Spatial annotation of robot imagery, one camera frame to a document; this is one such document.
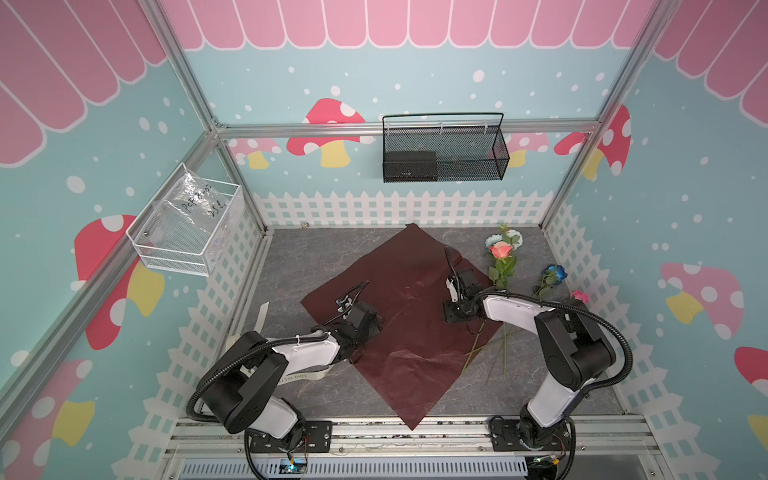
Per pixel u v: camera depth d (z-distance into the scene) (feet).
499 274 3.36
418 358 2.86
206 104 2.80
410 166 2.79
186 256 2.06
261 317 3.17
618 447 2.40
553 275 3.27
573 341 1.61
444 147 3.17
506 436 2.43
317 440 2.45
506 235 3.69
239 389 1.44
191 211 2.38
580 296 3.18
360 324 2.30
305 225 4.05
